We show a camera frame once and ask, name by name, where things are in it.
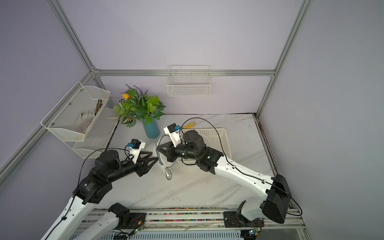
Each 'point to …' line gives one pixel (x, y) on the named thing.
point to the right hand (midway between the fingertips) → (159, 150)
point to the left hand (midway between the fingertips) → (153, 158)
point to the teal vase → (152, 129)
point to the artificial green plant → (135, 104)
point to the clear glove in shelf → (86, 117)
